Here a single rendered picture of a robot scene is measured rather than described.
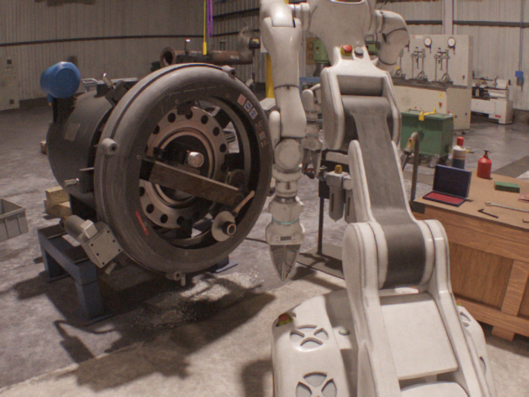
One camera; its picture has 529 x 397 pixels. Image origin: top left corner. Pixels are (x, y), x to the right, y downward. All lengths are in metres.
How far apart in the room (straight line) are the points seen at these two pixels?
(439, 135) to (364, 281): 3.67
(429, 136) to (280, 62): 3.57
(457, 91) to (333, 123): 6.29
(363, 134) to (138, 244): 0.77
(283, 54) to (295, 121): 0.17
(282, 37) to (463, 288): 1.20
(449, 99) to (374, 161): 6.13
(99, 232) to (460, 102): 6.70
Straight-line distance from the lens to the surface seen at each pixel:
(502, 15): 12.20
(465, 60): 7.66
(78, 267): 1.71
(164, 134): 1.51
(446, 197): 1.79
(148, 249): 1.41
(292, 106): 1.02
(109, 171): 1.30
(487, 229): 1.64
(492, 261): 1.69
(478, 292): 1.76
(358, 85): 1.24
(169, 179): 1.37
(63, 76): 1.95
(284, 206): 1.06
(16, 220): 2.90
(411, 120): 4.57
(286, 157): 1.01
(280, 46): 1.07
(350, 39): 1.36
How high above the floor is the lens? 0.96
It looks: 17 degrees down
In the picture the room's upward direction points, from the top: straight up
